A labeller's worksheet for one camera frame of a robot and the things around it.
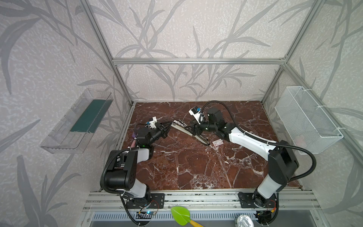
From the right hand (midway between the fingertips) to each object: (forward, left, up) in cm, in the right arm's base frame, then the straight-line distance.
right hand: (188, 120), depth 81 cm
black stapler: (-7, -8, -10) cm, 15 cm away
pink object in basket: (-13, -59, -1) cm, 61 cm away
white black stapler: (-2, +5, -3) cm, 6 cm away
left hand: (+1, +8, 0) cm, 8 cm away
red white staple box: (-3, -20, -22) cm, 29 cm away
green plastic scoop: (-44, +3, -21) cm, 49 cm away
